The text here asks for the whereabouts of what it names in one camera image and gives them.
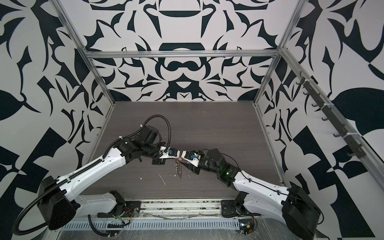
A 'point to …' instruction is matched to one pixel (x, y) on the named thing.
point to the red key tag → (180, 159)
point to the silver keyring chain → (177, 166)
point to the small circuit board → (246, 225)
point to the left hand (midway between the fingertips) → (174, 151)
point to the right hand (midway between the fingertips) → (183, 156)
